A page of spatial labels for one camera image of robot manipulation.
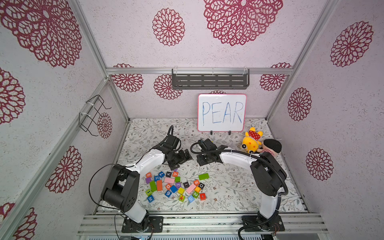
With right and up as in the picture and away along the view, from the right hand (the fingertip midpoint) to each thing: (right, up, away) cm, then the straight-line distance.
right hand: (199, 157), depth 94 cm
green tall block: (-27, -16, -8) cm, 32 cm away
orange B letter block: (-2, -17, -9) cm, 19 cm away
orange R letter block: (-2, -14, -6) cm, 15 cm away
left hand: (-8, -2, -6) cm, 10 cm away
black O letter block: (+1, -15, -8) cm, 17 cm away
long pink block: (-6, -17, -8) cm, 19 cm away
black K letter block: (-19, -9, -4) cm, 21 cm away
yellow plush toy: (+35, +10, +6) cm, 37 cm away
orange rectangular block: (-24, -15, -6) cm, 29 cm away
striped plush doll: (+46, +7, +1) cm, 46 cm away
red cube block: (+1, -19, -13) cm, 23 cm away
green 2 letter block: (-3, -19, -11) cm, 22 cm away
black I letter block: (-8, -14, -8) cm, 18 cm away
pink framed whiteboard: (+16, +30, +12) cm, 36 cm away
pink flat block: (-18, -12, -6) cm, 23 cm away
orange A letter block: (-15, -9, -4) cm, 18 cm away
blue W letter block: (-27, -20, -12) cm, 36 cm away
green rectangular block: (+2, -11, -4) cm, 12 cm away
